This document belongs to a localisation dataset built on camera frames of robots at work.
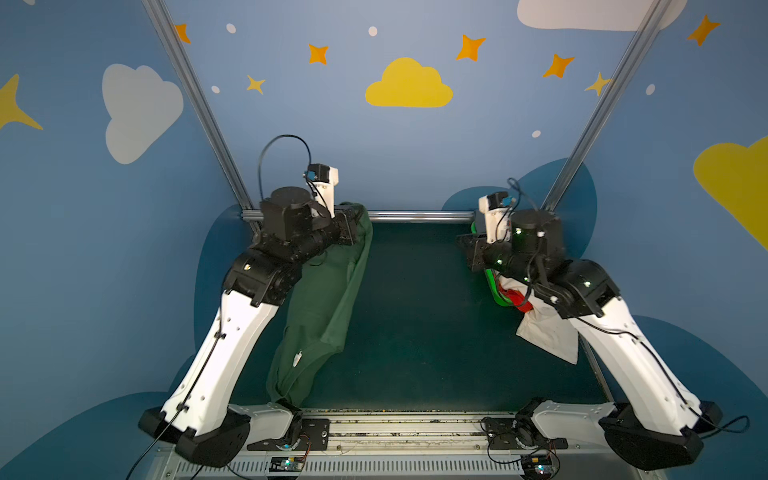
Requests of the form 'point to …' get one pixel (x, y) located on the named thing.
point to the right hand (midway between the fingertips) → (465, 232)
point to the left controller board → (286, 464)
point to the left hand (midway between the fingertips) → (362, 205)
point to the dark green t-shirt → (313, 318)
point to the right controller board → (542, 464)
